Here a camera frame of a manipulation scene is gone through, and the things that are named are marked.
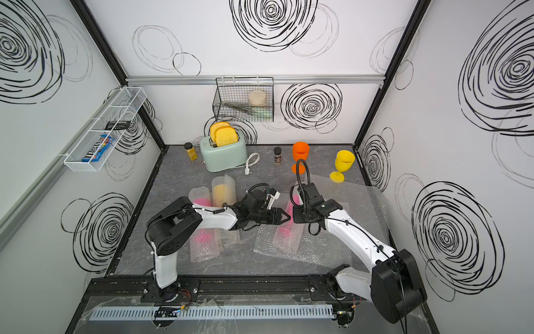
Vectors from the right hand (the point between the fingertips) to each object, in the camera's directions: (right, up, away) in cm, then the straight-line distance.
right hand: (299, 214), depth 84 cm
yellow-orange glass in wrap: (-33, +8, +9) cm, 35 cm away
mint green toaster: (-36, +24, +20) cm, 47 cm away
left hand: (-5, -3, +1) cm, 6 cm away
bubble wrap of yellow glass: (+31, +2, +13) cm, 34 cm away
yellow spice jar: (-54, +27, +24) cm, 65 cm away
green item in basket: (-15, +45, +12) cm, 49 cm away
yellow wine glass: (+22, +22, +10) cm, 33 cm away
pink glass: (-6, -7, -5) cm, 11 cm away
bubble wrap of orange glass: (0, -11, -2) cm, 11 cm away
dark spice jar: (-8, +25, +23) cm, 35 cm away
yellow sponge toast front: (-33, +34, +14) cm, 50 cm away
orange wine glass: (+3, +27, +15) cm, 31 cm away
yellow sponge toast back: (-39, +37, +13) cm, 55 cm away
